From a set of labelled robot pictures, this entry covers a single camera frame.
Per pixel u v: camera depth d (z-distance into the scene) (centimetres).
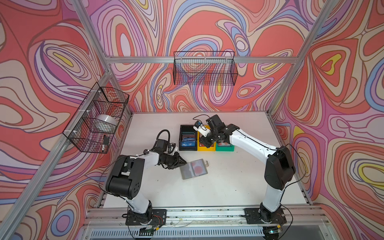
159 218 72
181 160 88
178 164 83
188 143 99
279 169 47
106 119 73
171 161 80
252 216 73
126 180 47
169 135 86
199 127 76
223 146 96
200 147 93
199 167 91
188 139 101
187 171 89
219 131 65
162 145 77
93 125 73
